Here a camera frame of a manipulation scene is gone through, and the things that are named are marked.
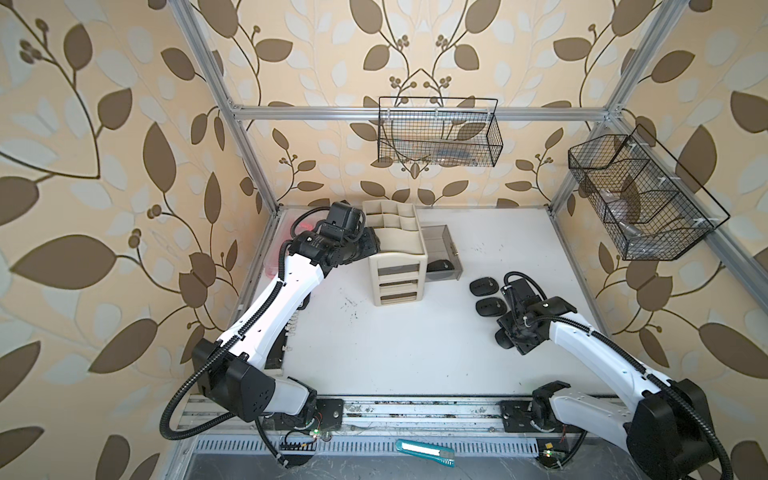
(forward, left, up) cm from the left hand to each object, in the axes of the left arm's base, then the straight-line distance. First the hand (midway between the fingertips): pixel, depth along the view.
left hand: (369, 239), depth 77 cm
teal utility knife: (-44, -18, -26) cm, 54 cm away
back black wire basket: (+40, -27, +8) cm, 49 cm away
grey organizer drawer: (+14, -21, -20) cm, 32 cm away
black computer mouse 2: (+1, -36, -25) cm, 44 cm away
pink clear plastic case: (-1, +15, +7) cm, 17 cm away
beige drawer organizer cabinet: (-4, -8, -8) cm, 12 cm away
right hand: (-15, -38, -22) cm, 47 cm away
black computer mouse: (+3, -21, -16) cm, 27 cm away
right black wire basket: (+3, -70, +9) cm, 71 cm away
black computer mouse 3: (-7, -37, -23) cm, 44 cm away
